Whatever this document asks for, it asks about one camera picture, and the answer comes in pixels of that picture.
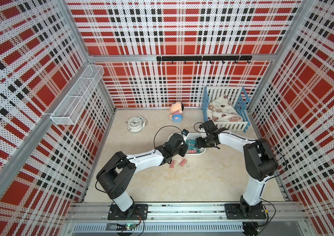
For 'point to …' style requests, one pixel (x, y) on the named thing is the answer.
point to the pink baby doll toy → (176, 109)
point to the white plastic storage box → (191, 143)
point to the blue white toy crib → (239, 100)
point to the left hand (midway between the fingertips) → (186, 143)
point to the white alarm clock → (136, 124)
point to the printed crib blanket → (220, 109)
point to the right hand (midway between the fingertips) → (201, 143)
